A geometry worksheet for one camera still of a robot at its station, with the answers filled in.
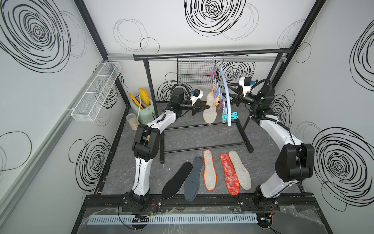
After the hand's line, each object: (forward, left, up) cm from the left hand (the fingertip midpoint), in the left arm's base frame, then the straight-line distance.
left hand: (208, 107), depth 83 cm
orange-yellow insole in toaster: (+10, +46, -6) cm, 47 cm away
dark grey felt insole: (-33, +8, -26) cm, 42 cm away
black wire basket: (+40, +8, -5) cm, 41 cm away
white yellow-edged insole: (-30, -22, -25) cm, 45 cm away
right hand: (0, -8, +13) cm, 15 cm away
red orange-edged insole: (-30, -15, -25) cm, 42 cm away
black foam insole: (-36, +18, -27) cm, 48 cm away
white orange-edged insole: (-30, -3, -26) cm, 40 cm away
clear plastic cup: (+4, +50, -17) cm, 53 cm away
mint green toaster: (+2, +39, -12) cm, 41 cm away
